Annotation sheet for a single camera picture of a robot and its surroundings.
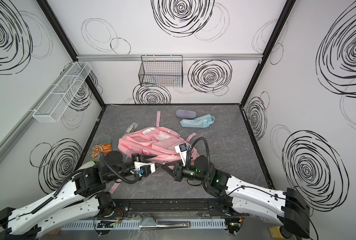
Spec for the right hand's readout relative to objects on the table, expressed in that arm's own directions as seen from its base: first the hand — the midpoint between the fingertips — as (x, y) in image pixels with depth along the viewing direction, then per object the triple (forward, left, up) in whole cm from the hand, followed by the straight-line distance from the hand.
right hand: (161, 172), depth 62 cm
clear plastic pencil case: (+39, +27, -23) cm, 52 cm away
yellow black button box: (-18, -50, -21) cm, 57 cm away
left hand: (+5, +3, +2) cm, 6 cm away
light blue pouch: (+43, -23, -19) cm, 53 cm away
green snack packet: (+23, +41, -22) cm, 52 cm away
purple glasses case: (+52, -11, -21) cm, 57 cm away
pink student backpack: (+18, +5, -7) cm, 20 cm away
